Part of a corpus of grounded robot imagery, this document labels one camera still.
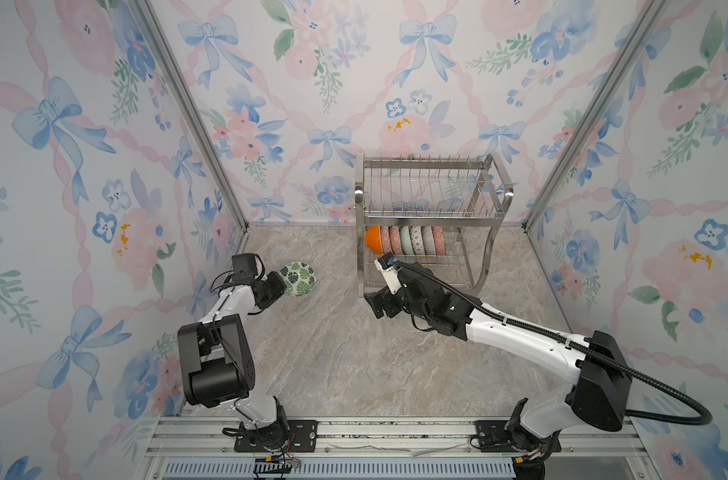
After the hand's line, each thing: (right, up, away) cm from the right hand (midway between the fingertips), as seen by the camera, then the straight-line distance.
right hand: (378, 284), depth 79 cm
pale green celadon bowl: (+10, +13, +22) cm, 27 cm away
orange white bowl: (-1, +13, +24) cm, 27 cm away
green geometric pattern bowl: (+14, +13, +22) cm, 29 cm away
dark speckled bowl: (+21, +13, +22) cm, 33 cm away
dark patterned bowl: (+7, +13, +22) cm, 26 cm away
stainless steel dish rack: (+23, +23, +30) cm, 44 cm away
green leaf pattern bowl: (-25, 0, +20) cm, 32 cm away
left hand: (-29, -1, +15) cm, 32 cm away
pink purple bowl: (+3, +13, +22) cm, 25 cm away
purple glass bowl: (+18, +13, +22) cm, 31 cm away
